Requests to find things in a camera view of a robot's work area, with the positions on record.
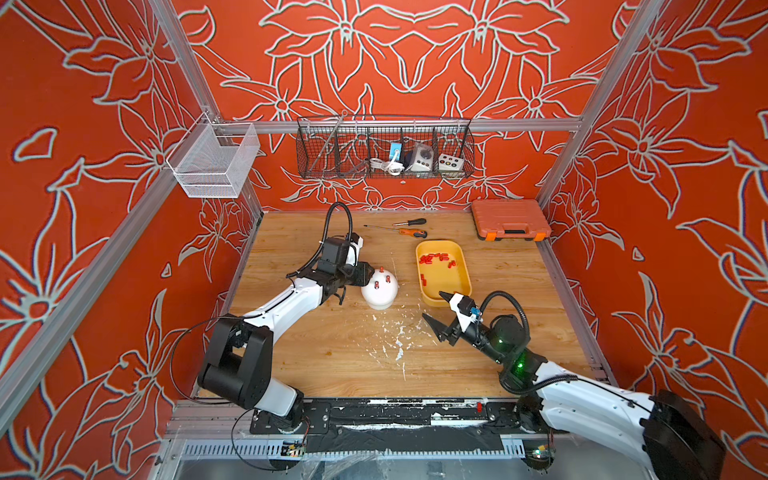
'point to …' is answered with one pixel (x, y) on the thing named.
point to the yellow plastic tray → (441, 271)
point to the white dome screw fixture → (381, 289)
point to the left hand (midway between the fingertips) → (368, 267)
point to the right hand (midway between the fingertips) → (428, 306)
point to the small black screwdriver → (421, 221)
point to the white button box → (447, 162)
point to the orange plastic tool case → (510, 219)
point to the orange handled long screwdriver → (409, 232)
